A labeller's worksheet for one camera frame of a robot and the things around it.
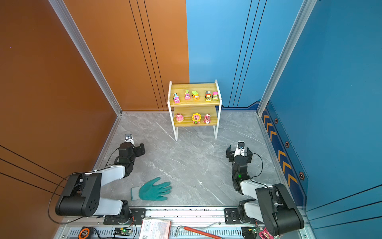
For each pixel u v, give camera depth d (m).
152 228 0.67
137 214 0.75
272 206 0.43
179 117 0.91
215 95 0.79
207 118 0.89
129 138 0.79
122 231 0.71
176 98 0.79
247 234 0.69
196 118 0.89
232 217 0.72
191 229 0.70
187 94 0.81
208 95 0.79
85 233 0.67
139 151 0.85
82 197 0.43
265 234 0.68
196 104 0.80
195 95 0.81
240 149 0.72
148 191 0.80
